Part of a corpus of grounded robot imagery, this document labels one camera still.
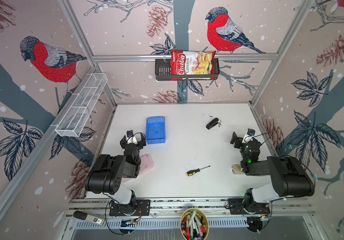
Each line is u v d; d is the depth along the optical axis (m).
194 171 0.84
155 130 1.04
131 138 0.77
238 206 0.73
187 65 0.88
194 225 0.63
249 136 0.78
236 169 0.83
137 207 0.73
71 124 0.71
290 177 0.45
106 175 0.44
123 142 0.81
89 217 0.68
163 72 0.95
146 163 0.89
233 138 0.84
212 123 1.04
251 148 0.70
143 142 0.87
